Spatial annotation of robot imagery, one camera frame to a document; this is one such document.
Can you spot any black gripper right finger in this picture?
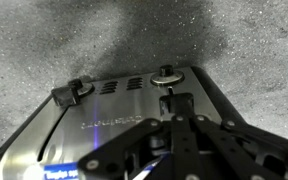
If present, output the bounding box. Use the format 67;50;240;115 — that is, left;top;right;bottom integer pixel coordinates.
183;114;288;180

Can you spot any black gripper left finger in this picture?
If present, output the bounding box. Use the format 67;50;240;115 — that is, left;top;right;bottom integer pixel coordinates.
77;114;190;180

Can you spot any black and steel toaster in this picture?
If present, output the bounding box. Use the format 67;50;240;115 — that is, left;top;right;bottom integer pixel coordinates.
0;64;288;180

